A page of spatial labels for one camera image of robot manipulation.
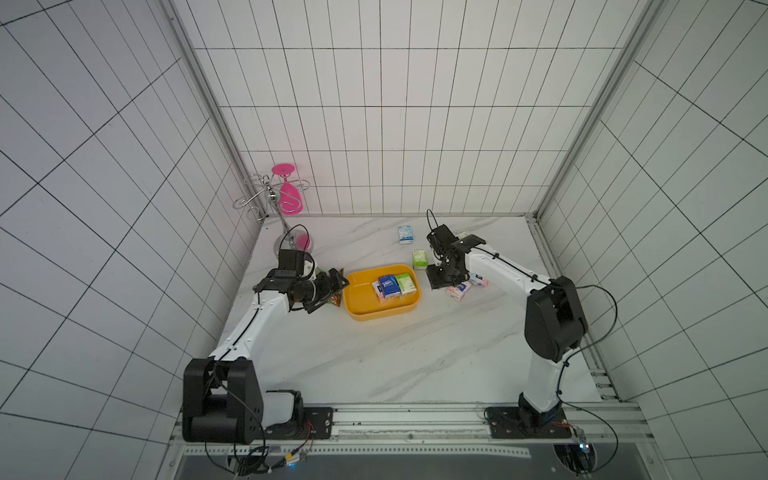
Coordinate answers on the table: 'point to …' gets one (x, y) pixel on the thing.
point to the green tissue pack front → (405, 283)
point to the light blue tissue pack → (406, 236)
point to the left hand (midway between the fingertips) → (336, 294)
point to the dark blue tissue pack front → (389, 285)
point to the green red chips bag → (335, 298)
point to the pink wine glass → (290, 201)
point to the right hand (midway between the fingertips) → (426, 283)
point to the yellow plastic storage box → (360, 300)
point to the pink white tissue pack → (379, 291)
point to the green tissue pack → (420, 259)
